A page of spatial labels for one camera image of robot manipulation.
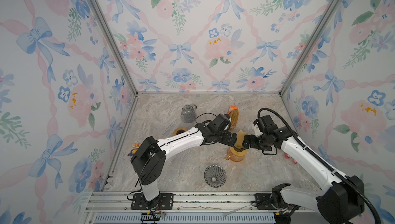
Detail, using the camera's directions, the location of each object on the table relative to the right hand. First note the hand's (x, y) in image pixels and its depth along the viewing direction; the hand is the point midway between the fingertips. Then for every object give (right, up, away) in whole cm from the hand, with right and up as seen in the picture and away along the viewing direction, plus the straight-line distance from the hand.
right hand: (249, 143), depth 82 cm
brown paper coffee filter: (-6, +5, -3) cm, 8 cm away
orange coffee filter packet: (-5, +16, +16) cm, 23 cm away
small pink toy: (+5, +1, -30) cm, 31 cm away
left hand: (-10, +4, -1) cm, 11 cm away
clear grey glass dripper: (-19, -16, -2) cm, 25 cm away
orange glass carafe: (-8, -5, -2) cm, 9 cm away
